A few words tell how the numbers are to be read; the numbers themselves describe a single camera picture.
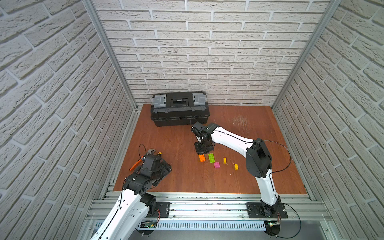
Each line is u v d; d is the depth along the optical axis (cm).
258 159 52
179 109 97
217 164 88
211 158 92
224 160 90
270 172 56
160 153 92
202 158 88
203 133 66
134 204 49
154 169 60
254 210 74
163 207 74
